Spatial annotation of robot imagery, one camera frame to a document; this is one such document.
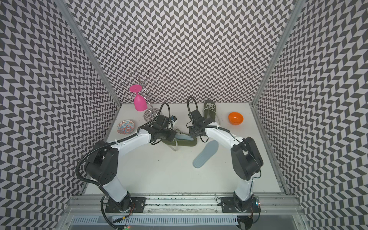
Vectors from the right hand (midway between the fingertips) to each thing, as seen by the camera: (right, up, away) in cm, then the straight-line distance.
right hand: (196, 133), depth 91 cm
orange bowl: (+30, +9, +15) cm, 35 cm away
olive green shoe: (+11, +16, +15) cm, 25 cm away
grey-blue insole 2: (+9, -11, +1) cm, 14 cm away
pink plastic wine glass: (-37, +19, +3) cm, 41 cm away
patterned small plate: (-51, +3, +12) cm, 52 cm away
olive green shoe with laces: (-9, -6, +1) cm, 11 cm away
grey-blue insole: (-9, -3, +6) cm, 11 cm away
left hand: (-15, -1, +1) cm, 15 cm away
